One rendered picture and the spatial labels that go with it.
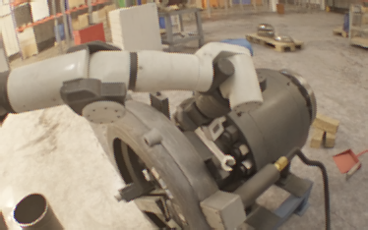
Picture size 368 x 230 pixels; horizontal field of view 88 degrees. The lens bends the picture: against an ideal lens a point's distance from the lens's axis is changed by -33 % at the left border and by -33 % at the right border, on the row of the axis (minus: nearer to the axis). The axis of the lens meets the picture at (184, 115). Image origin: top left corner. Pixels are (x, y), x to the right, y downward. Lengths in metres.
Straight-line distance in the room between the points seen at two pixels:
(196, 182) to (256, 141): 0.36
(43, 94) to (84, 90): 0.08
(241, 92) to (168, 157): 0.38
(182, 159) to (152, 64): 0.42
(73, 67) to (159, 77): 0.15
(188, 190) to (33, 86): 0.55
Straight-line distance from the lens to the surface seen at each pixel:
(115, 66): 0.41
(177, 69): 0.43
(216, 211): 0.72
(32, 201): 1.87
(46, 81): 0.43
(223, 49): 0.49
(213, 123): 0.65
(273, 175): 0.87
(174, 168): 0.79
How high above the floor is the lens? 1.38
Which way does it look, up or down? 29 degrees down
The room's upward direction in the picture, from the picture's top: 8 degrees counter-clockwise
